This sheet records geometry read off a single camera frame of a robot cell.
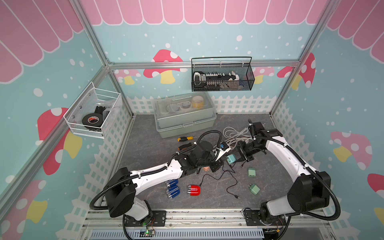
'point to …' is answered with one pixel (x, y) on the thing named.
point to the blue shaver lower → (173, 191)
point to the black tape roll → (93, 119)
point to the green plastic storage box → (179, 114)
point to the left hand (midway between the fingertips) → (224, 160)
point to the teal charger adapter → (231, 158)
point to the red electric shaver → (194, 190)
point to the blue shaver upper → (172, 182)
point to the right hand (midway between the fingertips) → (229, 154)
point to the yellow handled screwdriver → (185, 138)
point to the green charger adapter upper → (251, 172)
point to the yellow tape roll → (198, 102)
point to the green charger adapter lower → (253, 188)
